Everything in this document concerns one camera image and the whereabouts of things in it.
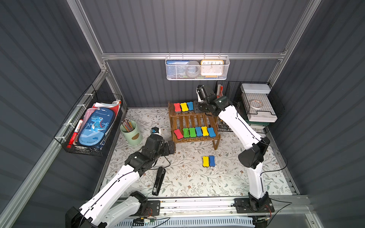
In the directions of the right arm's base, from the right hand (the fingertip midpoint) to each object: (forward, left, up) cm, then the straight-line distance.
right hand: (200, 104), depth 83 cm
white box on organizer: (+24, -45, -7) cm, 51 cm away
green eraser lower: (-13, +8, -13) cm, 20 cm away
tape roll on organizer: (+9, -39, -9) cm, 41 cm away
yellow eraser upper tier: (-2, +9, -1) cm, 10 cm away
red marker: (-25, +59, +5) cm, 64 cm away
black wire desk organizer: (+18, -33, -16) cm, 41 cm away
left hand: (-22, +19, -9) cm, 30 cm away
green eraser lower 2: (-12, +4, -13) cm, 18 cm away
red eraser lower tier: (-13, +13, -13) cm, 22 cm away
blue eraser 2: (-11, -8, -14) cm, 19 cm away
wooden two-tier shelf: (-6, +6, -14) cm, 16 cm away
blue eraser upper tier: (-1, +5, 0) cm, 6 cm away
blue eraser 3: (-23, -9, -29) cm, 37 cm away
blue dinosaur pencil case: (-22, +49, +7) cm, 54 cm away
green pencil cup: (-11, +43, -14) cm, 46 cm away
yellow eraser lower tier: (-11, -3, -13) cm, 17 cm away
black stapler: (-36, +23, -26) cm, 51 cm away
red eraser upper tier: (-3, +13, 0) cm, 14 cm away
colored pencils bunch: (-6, +45, -12) cm, 47 cm away
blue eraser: (-11, 0, -12) cm, 17 cm away
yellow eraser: (-24, -4, -28) cm, 38 cm away
